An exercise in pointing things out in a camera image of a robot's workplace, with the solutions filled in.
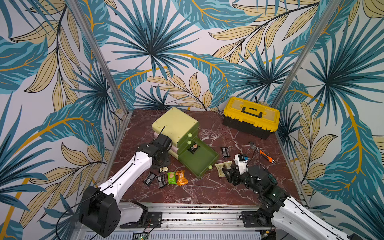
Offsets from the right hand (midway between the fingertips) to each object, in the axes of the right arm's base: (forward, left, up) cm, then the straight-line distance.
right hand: (227, 168), depth 78 cm
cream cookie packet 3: (+7, -3, -11) cm, 13 cm away
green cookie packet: (0, +30, -11) cm, 32 cm away
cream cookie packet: (+1, +33, -1) cm, 33 cm away
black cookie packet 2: (0, +43, -11) cm, 44 cm away
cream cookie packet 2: (+6, +2, -11) cm, 13 cm away
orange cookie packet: (-2, +24, -11) cm, 27 cm away
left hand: (+3, +33, -1) cm, 34 cm away
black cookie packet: (+16, -4, -12) cm, 21 cm away
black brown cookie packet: (+19, +17, -10) cm, 28 cm away
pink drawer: (+9, +15, -12) cm, 21 cm away
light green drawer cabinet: (+20, +25, +10) cm, 33 cm away
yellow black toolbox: (+31, -22, +4) cm, 38 cm away
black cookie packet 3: (-2, +36, -10) cm, 37 cm away
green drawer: (+18, +18, +7) cm, 26 cm away
